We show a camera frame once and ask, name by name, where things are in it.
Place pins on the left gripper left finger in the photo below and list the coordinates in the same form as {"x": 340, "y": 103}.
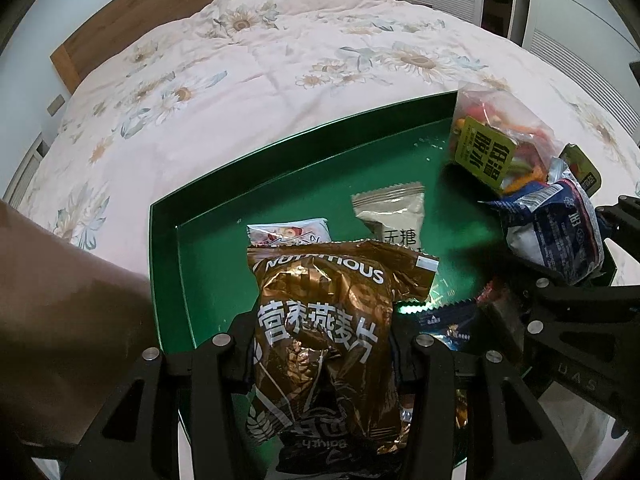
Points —
{"x": 242, "y": 367}

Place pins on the dark brown box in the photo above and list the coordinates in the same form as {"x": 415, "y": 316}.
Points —
{"x": 71, "y": 326}

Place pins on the colourful dried fruit bag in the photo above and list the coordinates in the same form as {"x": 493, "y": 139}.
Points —
{"x": 502, "y": 143}

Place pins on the navy Danisa cookie packet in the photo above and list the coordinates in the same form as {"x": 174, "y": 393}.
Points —
{"x": 452, "y": 324}

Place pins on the white wardrobe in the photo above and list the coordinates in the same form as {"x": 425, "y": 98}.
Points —
{"x": 591, "y": 41}

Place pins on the wooden headboard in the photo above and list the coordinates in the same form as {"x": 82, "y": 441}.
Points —
{"x": 112, "y": 29}

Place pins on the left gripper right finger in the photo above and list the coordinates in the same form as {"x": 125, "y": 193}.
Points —
{"x": 409, "y": 362}

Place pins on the beige sugar-free snack packet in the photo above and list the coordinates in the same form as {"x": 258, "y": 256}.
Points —
{"x": 394, "y": 214}

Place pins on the red clear snack packet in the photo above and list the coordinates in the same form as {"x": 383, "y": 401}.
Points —
{"x": 491, "y": 293}

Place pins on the brown oatmeal bag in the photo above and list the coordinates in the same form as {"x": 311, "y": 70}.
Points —
{"x": 323, "y": 361}

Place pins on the white blue long snack packet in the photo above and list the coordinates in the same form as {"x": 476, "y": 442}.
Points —
{"x": 301, "y": 232}

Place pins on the floral bedspread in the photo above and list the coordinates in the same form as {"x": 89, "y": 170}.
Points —
{"x": 235, "y": 75}

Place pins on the wall switch plate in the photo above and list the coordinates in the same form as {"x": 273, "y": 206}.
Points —
{"x": 55, "y": 105}

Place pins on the green tray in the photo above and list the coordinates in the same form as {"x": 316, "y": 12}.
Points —
{"x": 198, "y": 267}

